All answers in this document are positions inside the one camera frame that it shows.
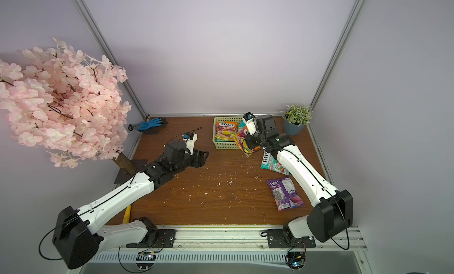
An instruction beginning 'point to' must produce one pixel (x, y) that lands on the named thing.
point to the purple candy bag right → (285, 193)
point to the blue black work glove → (149, 124)
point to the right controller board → (296, 260)
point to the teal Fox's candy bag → (269, 162)
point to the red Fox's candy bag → (226, 131)
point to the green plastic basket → (224, 145)
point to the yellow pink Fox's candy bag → (241, 134)
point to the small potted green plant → (295, 117)
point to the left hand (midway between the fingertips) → (206, 151)
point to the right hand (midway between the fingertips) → (250, 130)
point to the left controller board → (145, 260)
